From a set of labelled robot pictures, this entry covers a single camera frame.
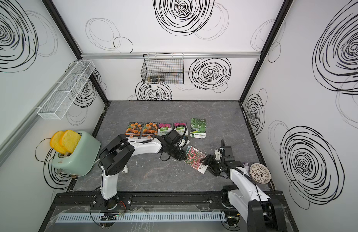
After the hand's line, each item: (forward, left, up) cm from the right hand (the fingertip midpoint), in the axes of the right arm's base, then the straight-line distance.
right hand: (205, 164), depth 85 cm
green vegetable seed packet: (+27, +3, -1) cm, 27 cm away
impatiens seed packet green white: (+25, +27, -1) cm, 37 cm away
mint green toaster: (-4, +64, +14) cm, 66 cm away
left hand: (+4, +11, -2) cm, 12 cm away
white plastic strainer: (-4, -31, -1) cm, 32 cm away
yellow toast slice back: (+2, +78, +20) cm, 81 cm away
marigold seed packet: (+24, +49, -1) cm, 55 cm away
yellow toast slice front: (+4, +73, +18) cm, 76 cm away
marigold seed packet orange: (+24, +38, -1) cm, 45 cm away
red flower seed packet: (+4, +7, -2) cm, 8 cm away
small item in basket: (+42, +30, +31) cm, 60 cm away
